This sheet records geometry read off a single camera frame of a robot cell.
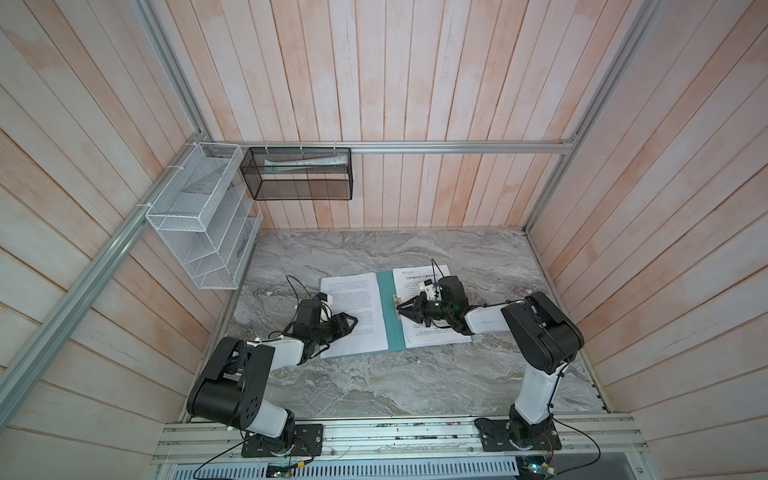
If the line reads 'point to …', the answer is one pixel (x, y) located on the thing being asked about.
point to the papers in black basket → (272, 164)
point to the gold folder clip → (397, 301)
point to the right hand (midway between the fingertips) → (397, 308)
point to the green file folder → (391, 315)
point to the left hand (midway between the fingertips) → (353, 327)
